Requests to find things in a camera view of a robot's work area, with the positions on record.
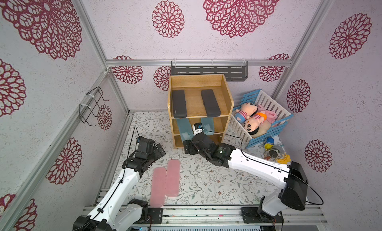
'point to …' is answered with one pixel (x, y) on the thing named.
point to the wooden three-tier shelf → (199, 103)
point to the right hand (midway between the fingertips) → (194, 141)
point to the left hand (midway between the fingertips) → (156, 152)
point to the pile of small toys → (275, 153)
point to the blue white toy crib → (259, 97)
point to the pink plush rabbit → (271, 116)
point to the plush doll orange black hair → (251, 125)
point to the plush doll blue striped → (247, 110)
